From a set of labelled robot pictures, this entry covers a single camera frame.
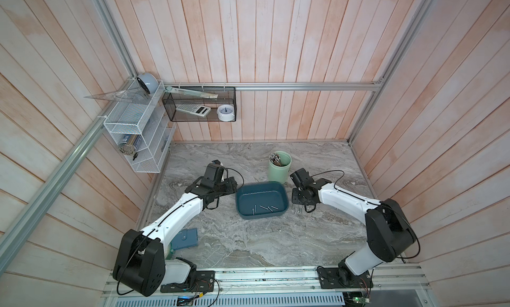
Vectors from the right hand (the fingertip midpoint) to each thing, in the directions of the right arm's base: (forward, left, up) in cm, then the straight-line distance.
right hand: (297, 196), depth 92 cm
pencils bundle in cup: (+12, +11, +13) cm, 21 cm away
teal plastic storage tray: (-1, +18, -3) cm, 18 cm away
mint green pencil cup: (+9, +8, +6) cm, 13 cm away
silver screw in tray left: (-7, +21, -3) cm, 22 cm away
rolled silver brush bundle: (+5, +70, +29) cm, 76 cm away
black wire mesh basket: (+38, +35, +30) cm, 60 cm away
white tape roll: (+32, +35, +25) cm, 53 cm away
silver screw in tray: (-4, +18, -3) cm, 18 cm away
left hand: (-1, +31, +9) cm, 32 cm away
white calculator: (+35, +51, +24) cm, 66 cm away
